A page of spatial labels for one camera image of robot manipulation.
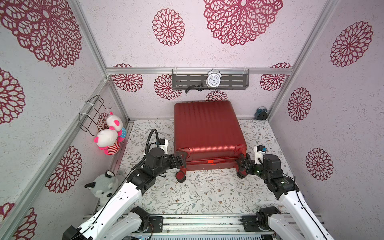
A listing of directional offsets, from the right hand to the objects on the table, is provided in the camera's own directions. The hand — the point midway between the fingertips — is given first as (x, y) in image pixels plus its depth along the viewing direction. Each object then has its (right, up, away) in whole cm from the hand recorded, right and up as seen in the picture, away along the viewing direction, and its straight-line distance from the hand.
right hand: (243, 159), depth 79 cm
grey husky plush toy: (-67, -10, -13) cm, 69 cm away
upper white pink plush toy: (-75, +20, +13) cm, 79 cm away
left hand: (-33, +2, -4) cm, 34 cm away
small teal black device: (+27, +30, +38) cm, 55 cm away
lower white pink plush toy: (-75, +10, +4) cm, 76 cm away
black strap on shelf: (-23, +42, +13) cm, 50 cm away
